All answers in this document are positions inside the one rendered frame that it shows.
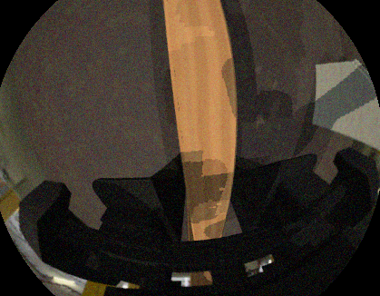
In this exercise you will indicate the brown wooden post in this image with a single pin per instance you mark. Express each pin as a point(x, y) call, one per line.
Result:
point(198, 278)

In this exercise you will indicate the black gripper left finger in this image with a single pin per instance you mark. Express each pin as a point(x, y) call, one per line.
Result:
point(164, 193)

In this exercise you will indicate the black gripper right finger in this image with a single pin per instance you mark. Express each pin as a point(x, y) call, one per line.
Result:
point(254, 185)

